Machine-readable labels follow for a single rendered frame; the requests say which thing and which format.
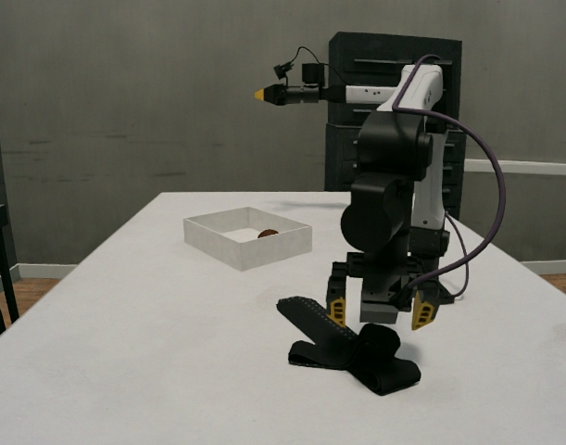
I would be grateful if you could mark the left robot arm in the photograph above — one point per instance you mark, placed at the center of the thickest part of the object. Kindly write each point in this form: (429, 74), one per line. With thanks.
(390, 140)

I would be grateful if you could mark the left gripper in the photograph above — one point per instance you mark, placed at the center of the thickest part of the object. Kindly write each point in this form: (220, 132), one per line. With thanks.
(426, 303)

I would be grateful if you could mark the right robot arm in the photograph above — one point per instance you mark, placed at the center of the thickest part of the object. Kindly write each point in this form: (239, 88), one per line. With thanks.
(313, 73)

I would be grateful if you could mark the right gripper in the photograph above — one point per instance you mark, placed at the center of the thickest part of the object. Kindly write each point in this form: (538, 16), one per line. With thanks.
(271, 93)

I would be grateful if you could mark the dark brown ball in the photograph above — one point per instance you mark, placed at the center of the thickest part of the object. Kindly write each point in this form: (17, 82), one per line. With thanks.
(267, 232)

